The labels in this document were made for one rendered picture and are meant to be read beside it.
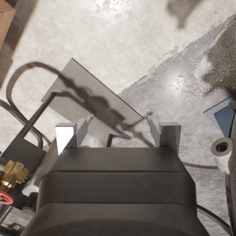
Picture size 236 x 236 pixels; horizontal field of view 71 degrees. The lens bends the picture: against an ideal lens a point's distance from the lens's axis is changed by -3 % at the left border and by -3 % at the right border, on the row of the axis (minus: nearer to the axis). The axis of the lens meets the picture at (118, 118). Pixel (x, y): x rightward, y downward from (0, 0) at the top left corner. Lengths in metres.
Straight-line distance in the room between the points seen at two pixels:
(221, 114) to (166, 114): 0.23
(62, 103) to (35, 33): 0.32
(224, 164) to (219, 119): 0.52
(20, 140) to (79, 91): 0.32
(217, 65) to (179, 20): 0.22
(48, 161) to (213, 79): 0.67
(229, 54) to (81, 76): 0.57
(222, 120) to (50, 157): 0.67
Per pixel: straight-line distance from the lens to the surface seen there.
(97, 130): 0.92
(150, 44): 0.68
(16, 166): 0.54
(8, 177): 0.54
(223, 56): 0.74
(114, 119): 0.85
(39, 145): 1.09
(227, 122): 0.80
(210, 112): 0.86
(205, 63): 0.74
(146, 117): 0.16
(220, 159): 0.31
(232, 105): 0.54
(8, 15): 0.72
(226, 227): 0.99
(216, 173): 1.25
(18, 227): 3.15
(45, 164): 0.57
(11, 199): 0.52
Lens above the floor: 0.65
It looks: 50 degrees down
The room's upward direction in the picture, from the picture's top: 169 degrees counter-clockwise
